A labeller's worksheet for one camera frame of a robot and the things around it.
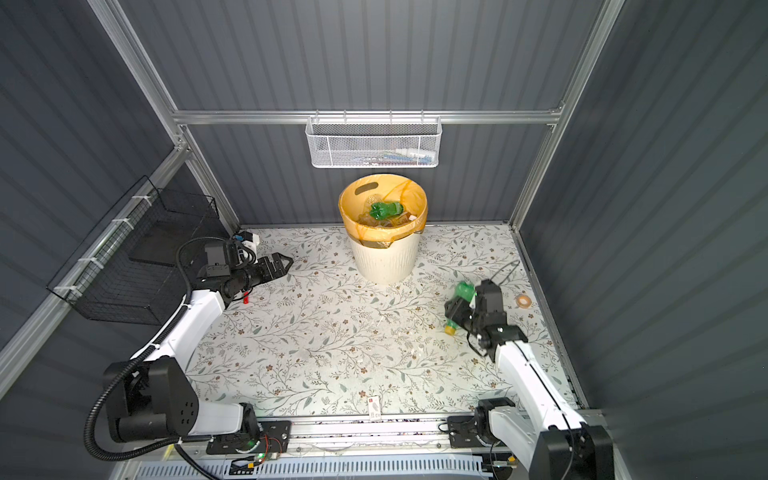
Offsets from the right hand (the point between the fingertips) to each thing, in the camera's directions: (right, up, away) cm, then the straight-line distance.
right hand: (456, 307), depth 84 cm
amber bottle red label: (-14, +27, +12) cm, 33 cm away
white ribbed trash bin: (-21, +12, +9) cm, 25 cm away
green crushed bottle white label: (-21, +29, +8) cm, 36 cm away
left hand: (-51, +12, +1) cm, 53 cm away
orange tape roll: (+25, -1, +13) cm, 29 cm away
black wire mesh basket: (-83, +12, -12) cm, 85 cm away
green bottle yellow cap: (+4, +4, +3) cm, 6 cm away
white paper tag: (-23, -25, -7) cm, 35 cm away
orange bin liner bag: (-18, +37, +13) cm, 43 cm away
